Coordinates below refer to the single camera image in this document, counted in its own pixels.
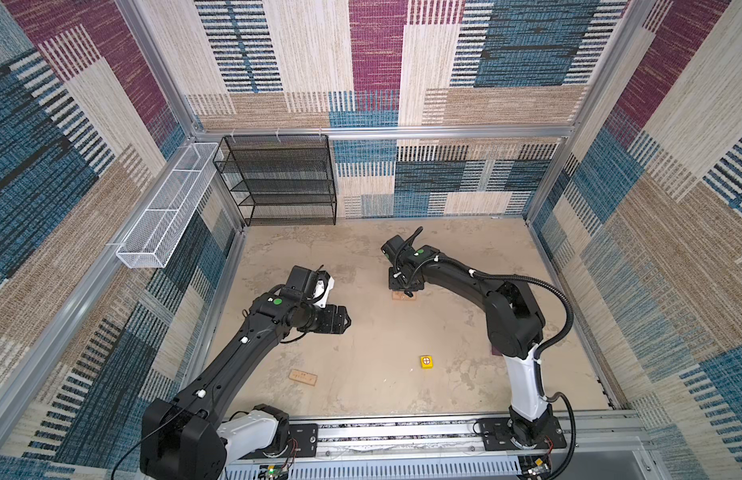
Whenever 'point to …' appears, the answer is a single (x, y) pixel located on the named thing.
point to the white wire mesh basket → (156, 233)
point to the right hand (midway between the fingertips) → (401, 286)
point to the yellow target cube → (427, 362)
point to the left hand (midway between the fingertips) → (338, 317)
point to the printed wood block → (302, 377)
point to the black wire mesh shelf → (280, 180)
